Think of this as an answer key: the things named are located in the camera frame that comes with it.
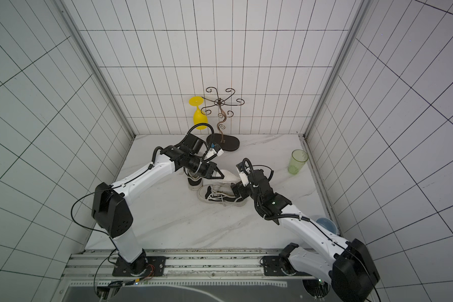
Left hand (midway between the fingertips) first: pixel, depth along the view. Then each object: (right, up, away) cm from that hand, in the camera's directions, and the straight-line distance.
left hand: (219, 180), depth 76 cm
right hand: (+11, +3, +6) cm, 12 cm away
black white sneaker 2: (+1, -8, +8) cm, 11 cm away
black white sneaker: (-13, -3, +15) cm, 20 cm away
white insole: (+4, +1, +3) cm, 5 cm away
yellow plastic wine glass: (-11, +30, +19) cm, 38 cm away
